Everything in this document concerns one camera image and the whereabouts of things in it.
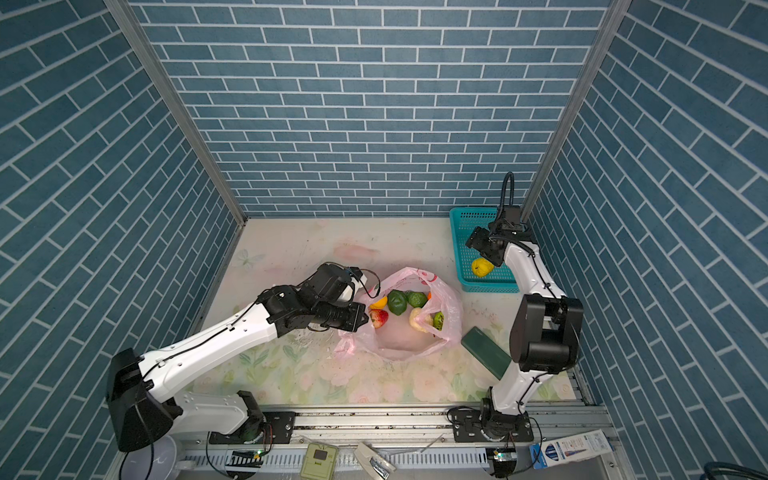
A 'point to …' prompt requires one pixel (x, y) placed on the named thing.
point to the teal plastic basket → (465, 221)
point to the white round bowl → (154, 461)
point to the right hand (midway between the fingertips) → (474, 241)
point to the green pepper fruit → (397, 301)
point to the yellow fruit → (481, 267)
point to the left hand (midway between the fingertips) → (371, 321)
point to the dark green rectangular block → (492, 356)
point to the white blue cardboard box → (570, 448)
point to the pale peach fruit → (427, 318)
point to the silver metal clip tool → (377, 464)
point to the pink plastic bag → (397, 341)
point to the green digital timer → (319, 461)
